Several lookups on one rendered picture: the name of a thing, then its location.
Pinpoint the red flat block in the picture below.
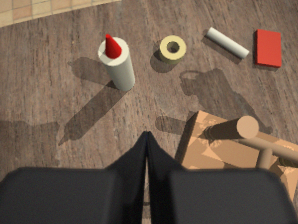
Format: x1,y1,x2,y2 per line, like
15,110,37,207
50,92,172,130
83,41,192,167
255,29,281,68

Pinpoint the off-white cylinder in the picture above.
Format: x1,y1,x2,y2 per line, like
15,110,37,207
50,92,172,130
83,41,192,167
206,27,249,59

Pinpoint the white glue bottle with red cap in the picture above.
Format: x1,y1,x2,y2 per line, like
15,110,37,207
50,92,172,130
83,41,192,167
98,34,135,91

